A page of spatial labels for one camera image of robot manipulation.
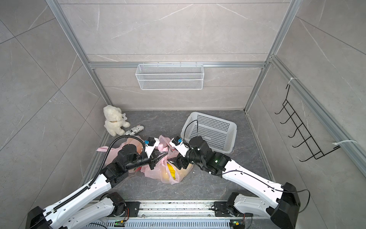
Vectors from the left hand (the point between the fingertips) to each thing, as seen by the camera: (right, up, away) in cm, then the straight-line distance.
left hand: (167, 151), depth 70 cm
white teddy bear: (-41, +14, +28) cm, 51 cm away
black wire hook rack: (+64, +1, -12) cm, 65 cm away
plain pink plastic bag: (-1, -10, 0) cm, 10 cm away
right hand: (+3, -1, 0) cm, 4 cm away
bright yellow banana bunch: (+2, -10, +2) cm, 11 cm away
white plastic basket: (+34, +6, +34) cm, 49 cm away
